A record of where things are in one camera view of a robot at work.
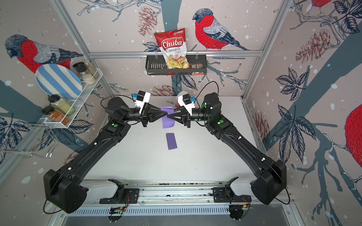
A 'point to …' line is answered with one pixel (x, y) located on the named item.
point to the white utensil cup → (182, 93)
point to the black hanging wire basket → (156, 64)
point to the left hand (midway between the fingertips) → (167, 112)
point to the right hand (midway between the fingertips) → (169, 114)
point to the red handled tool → (172, 103)
